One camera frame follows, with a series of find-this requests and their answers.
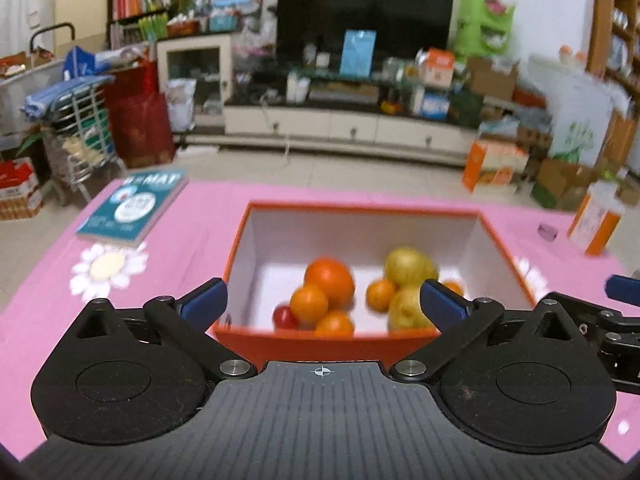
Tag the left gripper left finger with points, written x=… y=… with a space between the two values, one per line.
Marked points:
x=183 y=324

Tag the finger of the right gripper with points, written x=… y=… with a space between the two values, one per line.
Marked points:
x=623 y=289

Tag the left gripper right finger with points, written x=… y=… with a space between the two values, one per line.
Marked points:
x=460 y=322

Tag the yellow pear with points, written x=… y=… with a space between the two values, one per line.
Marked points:
x=405 y=312
x=407 y=266

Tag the small orange tomato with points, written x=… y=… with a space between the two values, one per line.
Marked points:
x=309 y=304
x=379 y=294
x=335 y=324

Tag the red cherry tomato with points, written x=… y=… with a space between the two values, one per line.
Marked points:
x=454 y=287
x=283 y=318

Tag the large orange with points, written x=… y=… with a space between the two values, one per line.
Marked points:
x=335 y=280

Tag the pink flowered tablecloth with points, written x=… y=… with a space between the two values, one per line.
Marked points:
x=191 y=243

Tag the orange white canister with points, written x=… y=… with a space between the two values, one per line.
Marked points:
x=596 y=218

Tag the orange cardboard box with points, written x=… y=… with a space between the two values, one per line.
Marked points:
x=276 y=242

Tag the teal book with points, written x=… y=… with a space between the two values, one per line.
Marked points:
x=127 y=216

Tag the orange white carton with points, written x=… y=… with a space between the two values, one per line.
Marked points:
x=494 y=167

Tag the white small fridge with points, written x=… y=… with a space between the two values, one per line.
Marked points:
x=580 y=109

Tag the red gift bag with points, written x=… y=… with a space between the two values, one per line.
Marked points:
x=139 y=117

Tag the white tv cabinet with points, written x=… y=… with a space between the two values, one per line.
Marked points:
x=348 y=133

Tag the red white carton box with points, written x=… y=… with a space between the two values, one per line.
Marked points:
x=20 y=194

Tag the metal trolley cart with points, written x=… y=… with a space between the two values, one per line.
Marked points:
x=74 y=126

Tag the blue tissue box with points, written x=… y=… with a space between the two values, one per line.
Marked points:
x=434 y=106

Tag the wooden shelf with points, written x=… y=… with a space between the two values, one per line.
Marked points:
x=613 y=57

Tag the brown cardboard box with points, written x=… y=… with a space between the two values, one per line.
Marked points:
x=488 y=78

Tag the orange white medicine box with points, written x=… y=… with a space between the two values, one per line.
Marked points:
x=435 y=68

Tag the white glass door cabinet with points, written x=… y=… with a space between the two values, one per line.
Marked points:
x=207 y=60

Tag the blue packet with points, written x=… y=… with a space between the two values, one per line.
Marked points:
x=357 y=54

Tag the green stacked bins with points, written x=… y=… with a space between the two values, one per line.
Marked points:
x=483 y=28

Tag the black television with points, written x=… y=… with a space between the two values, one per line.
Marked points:
x=402 y=27

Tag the bookshelf with books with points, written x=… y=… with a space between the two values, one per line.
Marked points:
x=133 y=21

